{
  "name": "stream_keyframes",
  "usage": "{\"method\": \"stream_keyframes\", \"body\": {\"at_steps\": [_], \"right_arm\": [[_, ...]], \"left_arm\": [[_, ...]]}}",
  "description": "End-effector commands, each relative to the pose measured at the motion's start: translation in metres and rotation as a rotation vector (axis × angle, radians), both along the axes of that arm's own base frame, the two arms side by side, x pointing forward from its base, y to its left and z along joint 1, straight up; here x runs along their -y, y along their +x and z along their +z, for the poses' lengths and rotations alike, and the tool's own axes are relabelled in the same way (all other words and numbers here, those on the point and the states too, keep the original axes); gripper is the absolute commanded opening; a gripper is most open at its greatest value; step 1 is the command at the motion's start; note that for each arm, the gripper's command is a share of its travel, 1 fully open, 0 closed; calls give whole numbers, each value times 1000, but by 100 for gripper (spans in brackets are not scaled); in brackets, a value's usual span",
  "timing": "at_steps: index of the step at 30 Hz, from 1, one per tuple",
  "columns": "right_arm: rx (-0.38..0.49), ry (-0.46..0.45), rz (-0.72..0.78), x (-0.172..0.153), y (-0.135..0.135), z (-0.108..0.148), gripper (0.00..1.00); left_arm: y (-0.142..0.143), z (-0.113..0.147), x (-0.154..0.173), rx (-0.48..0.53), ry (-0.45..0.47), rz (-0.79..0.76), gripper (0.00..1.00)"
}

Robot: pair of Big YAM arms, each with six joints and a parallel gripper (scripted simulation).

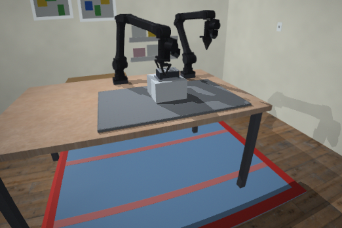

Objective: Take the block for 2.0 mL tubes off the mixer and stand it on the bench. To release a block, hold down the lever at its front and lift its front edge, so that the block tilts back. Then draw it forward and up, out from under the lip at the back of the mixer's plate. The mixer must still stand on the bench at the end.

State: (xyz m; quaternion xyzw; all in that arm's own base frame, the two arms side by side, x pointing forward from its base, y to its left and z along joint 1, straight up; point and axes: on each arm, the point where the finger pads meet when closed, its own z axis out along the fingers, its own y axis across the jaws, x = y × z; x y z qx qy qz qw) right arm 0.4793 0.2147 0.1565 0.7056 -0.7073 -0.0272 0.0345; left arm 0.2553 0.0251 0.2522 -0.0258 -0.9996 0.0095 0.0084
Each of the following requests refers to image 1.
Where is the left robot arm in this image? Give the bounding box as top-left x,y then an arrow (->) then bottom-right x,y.
174,10 -> 220,75

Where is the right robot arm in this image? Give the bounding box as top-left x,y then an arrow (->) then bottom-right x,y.
112,14 -> 180,82

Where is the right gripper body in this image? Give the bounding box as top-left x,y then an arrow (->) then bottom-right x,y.
155,49 -> 170,65

